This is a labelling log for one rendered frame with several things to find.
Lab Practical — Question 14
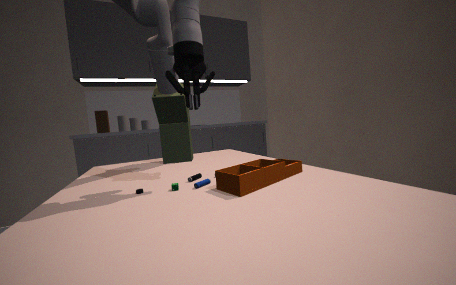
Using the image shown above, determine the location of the black battery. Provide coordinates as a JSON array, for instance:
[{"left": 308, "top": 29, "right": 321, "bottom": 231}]
[{"left": 188, "top": 173, "right": 202, "bottom": 182}]

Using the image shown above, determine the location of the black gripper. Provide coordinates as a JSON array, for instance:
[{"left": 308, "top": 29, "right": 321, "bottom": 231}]
[{"left": 165, "top": 41, "right": 215, "bottom": 110}]

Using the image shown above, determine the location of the orange rack of three bins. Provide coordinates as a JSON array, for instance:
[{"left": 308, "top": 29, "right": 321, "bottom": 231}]
[{"left": 215, "top": 159, "right": 302, "bottom": 197}]

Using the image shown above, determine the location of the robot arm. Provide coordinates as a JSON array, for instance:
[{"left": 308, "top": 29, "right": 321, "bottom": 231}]
[{"left": 112, "top": 0, "right": 203, "bottom": 95}]

